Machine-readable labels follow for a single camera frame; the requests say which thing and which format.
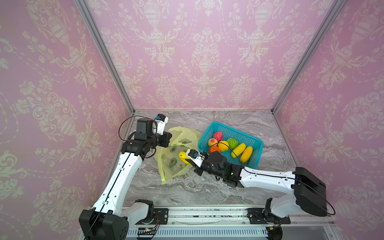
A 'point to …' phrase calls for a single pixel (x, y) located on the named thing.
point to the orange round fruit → (213, 148)
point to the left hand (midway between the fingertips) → (171, 135)
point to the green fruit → (232, 143)
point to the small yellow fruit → (183, 156)
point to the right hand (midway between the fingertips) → (188, 156)
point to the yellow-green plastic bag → (167, 158)
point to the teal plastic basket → (228, 132)
